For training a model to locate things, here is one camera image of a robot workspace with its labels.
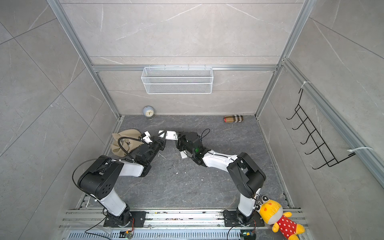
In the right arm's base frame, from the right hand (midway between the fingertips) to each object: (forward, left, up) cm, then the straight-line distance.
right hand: (172, 132), depth 84 cm
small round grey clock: (+31, +23, -13) cm, 41 cm away
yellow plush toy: (-40, -48, -13) cm, 64 cm away
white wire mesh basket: (+38, -2, +10) cm, 39 cm away
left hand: (+1, +3, +2) cm, 4 cm away
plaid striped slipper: (+26, -43, -17) cm, 53 cm away
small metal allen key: (-4, +10, -20) cm, 22 cm away
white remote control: (-1, +2, -1) cm, 2 cm away
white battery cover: (-4, -5, -20) cm, 21 cm away
